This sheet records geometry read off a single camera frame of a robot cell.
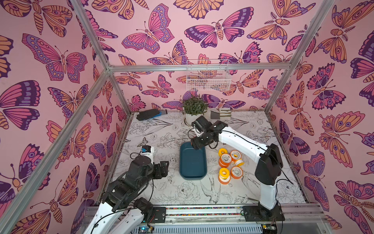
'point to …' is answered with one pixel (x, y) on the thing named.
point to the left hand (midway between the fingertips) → (163, 161)
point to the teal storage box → (193, 162)
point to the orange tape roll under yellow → (224, 181)
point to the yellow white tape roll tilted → (239, 162)
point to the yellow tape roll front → (224, 173)
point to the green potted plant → (195, 106)
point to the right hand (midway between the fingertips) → (194, 145)
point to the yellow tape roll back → (222, 151)
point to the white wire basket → (208, 80)
